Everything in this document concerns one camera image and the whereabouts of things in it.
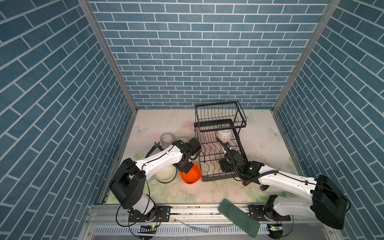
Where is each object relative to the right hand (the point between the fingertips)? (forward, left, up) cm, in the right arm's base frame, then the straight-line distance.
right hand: (223, 157), depth 85 cm
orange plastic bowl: (-9, +16, -7) cm, 20 cm away
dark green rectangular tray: (-28, -8, -8) cm, 30 cm away
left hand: (-7, +22, -3) cm, 23 cm away
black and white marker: (-13, -22, -8) cm, 27 cm away
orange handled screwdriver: (-11, -14, -7) cm, 19 cm away
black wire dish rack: (+8, +6, +15) cm, 18 cm away
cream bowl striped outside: (-12, +31, -1) cm, 33 cm away
